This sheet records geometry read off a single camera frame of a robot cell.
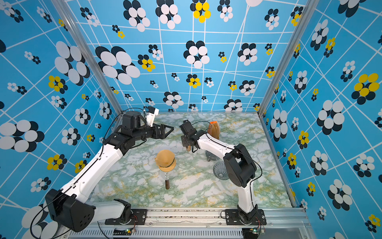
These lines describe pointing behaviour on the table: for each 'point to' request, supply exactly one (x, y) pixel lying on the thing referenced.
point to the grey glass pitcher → (210, 156)
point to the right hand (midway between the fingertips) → (188, 138)
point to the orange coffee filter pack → (214, 129)
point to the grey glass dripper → (220, 170)
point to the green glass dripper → (166, 166)
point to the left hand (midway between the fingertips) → (168, 127)
